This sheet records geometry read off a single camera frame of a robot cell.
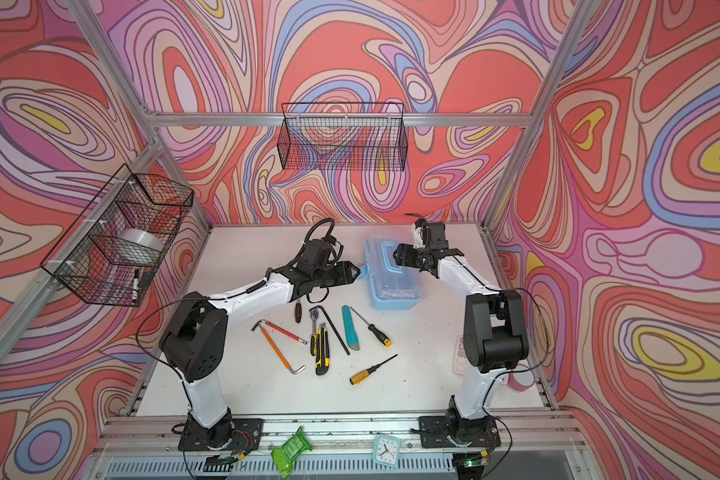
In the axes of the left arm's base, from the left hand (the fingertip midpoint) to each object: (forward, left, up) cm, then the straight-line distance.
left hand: (359, 270), depth 89 cm
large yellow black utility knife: (-23, +10, -12) cm, 28 cm away
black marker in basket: (-15, +54, +11) cm, 57 cm away
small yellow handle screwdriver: (-27, -2, -13) cm, 30 cm away
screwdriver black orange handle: (-15, -6, -13) cm, 20 cm away
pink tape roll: (-30, -42, -8) cm, 52 cm away
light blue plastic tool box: (-4, -10, -3) cm, 12 cm away
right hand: (+6, -15, -3) cm, 17 cm away
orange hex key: (-19, +24, -14) cm, 34 cm away
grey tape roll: (-3, +54, +18) cm, 57 cm away
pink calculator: (-23, -29, -13) cm, 39 cm away
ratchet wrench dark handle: (-7, +20, -13) cm, 24 cm away
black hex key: (-12, +8, -13) cm, 20 cm away
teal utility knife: (-13, +3, -13) cm, 19 cm away
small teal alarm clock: (-45, -7, -12) cm, 46 cm away
